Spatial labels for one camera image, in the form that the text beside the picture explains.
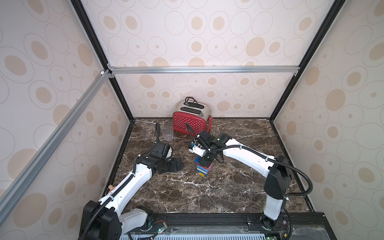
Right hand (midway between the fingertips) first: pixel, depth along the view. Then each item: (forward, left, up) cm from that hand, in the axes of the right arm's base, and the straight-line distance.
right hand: (207, 159), depth 84 cm
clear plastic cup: (+26, +29, -8) cm, 39 cm away
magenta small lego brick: (-8, -1, +8) cm, 11 cm away
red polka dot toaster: (+28, +7, +7) cm, 30 cm away
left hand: (-5, +14, +1) cm, 15 cm away
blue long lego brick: (-5, +3, -2) cm, 6 cm away
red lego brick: (-5, +2, -1) cm, 5 cm away
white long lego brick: (-5, +2, -5) cm, 8 cm away
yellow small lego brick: (-5, +2, -11) cm, 12 cm away
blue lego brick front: (-6, +1, -7) cm, 9 cm away
